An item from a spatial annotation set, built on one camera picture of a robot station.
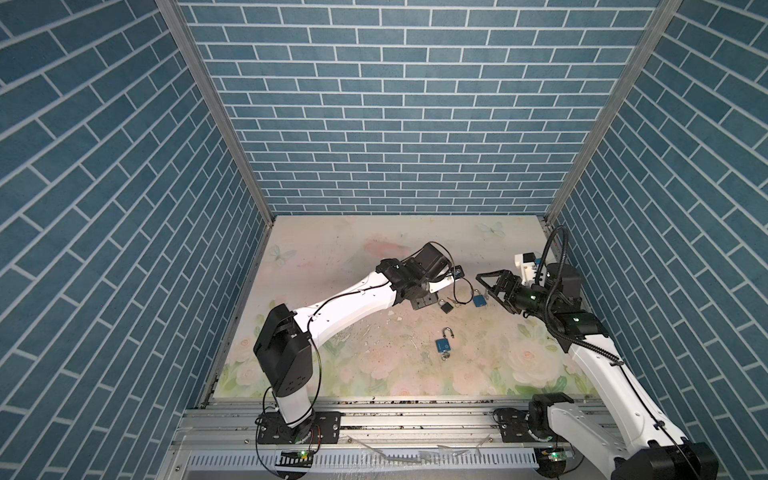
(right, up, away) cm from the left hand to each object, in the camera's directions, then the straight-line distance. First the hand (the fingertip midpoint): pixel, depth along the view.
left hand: (426, 285), depth 82 cm
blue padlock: (+19, -7, +14) cm, 24 cm away
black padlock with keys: (+7, -9, +14) cm, 18 cm away
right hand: (+13, +2, -7) cm, 15 cm away
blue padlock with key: (+5, -18, +5) cm, 20 cm away
